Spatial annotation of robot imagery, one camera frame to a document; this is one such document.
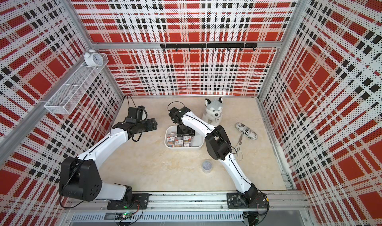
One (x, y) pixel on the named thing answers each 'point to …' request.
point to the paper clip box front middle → (178, 142)
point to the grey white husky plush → (213, 113)
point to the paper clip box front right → (187, 141)
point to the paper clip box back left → (173, 134)
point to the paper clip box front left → (170, 140)
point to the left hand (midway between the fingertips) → (153, 124)
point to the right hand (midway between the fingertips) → (188, 134)
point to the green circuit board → (123, 216)
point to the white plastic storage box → (198, 140)
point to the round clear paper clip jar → (207, 166)
